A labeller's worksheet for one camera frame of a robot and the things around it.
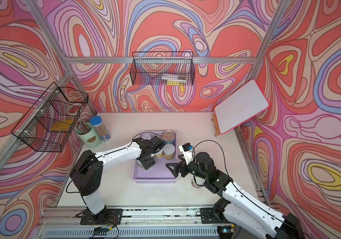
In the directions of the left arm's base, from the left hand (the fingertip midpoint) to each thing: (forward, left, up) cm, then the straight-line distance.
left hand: (145, 158), depth 89 cm
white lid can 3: (-6, +2, +5) cm, 8 cm away
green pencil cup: (+11, +35, +9) cm, 38 cm away
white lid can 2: (+4, -8, -2) cm, 9 cm away
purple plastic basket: (-6, -8, -7) cm, 12 cm away
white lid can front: (+16, +1, +1) cm, 16 cm away
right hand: (-9, -17, +12) cm, 22 cm away
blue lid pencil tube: (+19, +31, +13) cm, 38 cm away
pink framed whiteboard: (+39, -70, +11) cm, 81 cm away
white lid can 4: (-14, -28, -4) cm, 32 cm away
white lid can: (+4, -14, +3) cm, 15 cm away
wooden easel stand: (+21, -48, 0) cm, 52 cm away
